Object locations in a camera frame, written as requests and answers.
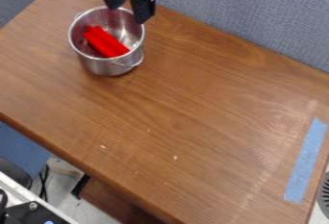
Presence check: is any metal pot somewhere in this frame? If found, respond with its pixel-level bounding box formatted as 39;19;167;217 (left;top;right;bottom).
68;6;146;76

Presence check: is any red block object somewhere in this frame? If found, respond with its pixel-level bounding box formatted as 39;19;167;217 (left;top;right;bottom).
81;26;129;58

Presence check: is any grey round vent object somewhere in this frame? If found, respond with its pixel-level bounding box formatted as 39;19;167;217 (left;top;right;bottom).
317;172;329;219

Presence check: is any black chair base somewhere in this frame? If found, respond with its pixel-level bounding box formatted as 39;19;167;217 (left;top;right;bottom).
0;157;32;189

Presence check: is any blue tape strip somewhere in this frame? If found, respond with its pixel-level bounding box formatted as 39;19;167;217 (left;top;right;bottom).
283;118;329;205

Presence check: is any black device with cable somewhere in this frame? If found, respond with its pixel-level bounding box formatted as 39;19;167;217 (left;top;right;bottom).
0;188;71;224

